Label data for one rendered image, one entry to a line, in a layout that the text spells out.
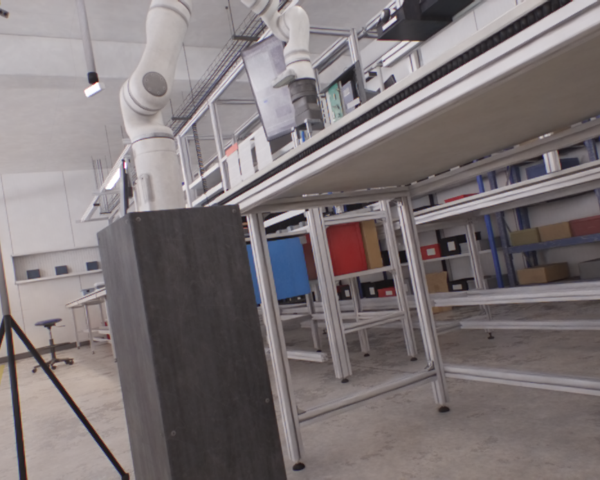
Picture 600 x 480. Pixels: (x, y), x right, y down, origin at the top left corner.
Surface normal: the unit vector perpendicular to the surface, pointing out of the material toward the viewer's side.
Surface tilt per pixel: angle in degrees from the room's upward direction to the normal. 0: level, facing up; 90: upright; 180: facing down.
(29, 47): 90
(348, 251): 90
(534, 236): 90
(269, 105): 101
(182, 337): 90
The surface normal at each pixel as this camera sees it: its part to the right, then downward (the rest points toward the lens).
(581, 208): -0.85, 0.13
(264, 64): -0.52, 0.25
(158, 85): 0.69, -0.17
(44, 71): 0.49, -0.14
